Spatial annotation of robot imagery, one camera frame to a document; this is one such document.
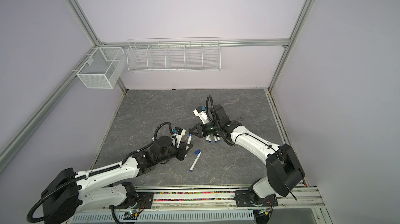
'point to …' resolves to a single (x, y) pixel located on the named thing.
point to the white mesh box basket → (103, 69)
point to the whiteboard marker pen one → (207, 138)
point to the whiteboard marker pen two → (218, 138)
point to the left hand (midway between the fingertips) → (191, 147)
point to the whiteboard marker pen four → (188, 142)
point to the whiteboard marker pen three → (215, 139)
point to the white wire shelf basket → (173, 54)
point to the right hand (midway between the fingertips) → (190, 133)
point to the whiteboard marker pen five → (198, 153)
